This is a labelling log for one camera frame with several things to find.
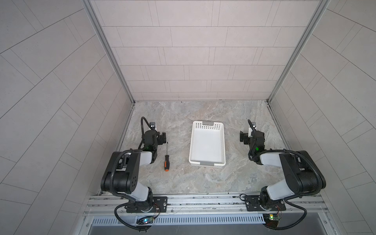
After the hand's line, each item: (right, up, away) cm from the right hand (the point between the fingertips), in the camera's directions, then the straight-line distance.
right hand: (249, 129), depth 94 cm
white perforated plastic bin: (-28, -12, -1) cm, 30 cm away
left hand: (-60, -1, +1) cm, 60 cm away
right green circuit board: (0, -39, -27) cm, 47 cm away
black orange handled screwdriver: (-52, -17, -11) cm, 56 cm away
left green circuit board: (-58, -37, -29) cm, 75 cm away
